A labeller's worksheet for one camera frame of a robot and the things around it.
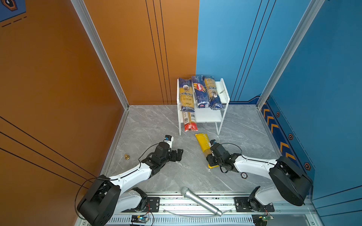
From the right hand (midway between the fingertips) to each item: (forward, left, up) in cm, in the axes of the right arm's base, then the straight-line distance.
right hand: (209, 157), depth 90 cm
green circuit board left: (-32, +39, -1) cm, 51 cm away
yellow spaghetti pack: (+7, +3, +4) cm, 9 cm away
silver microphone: (-22, +13, +2) cm, 26 cm away
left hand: (+3, +20, +7) cm, 22 cm away
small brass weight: (-1, +53, +2) cm, 53 cm away
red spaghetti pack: (+15, +13, +19) cm, 28 cm away
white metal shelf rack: (+22, +2, +17) cm, 28 cm away
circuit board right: (-32, -23, -3) cm, 40 cm away
